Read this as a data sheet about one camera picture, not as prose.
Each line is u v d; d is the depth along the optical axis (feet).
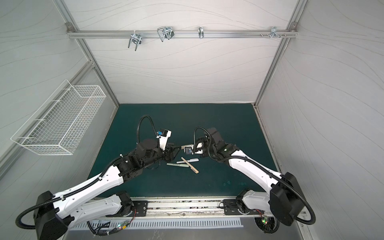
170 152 2.09
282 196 1.32
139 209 2.42
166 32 2.51
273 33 2.51
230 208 2.39
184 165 2.90
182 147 2.37
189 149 2.18
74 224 1.52
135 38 2.57
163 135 2.09
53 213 1.28
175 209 2.46
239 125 3.72
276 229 2.24
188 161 2.90
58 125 2.24
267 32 2.60
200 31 2.54
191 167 2.85
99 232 2.21
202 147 2.27
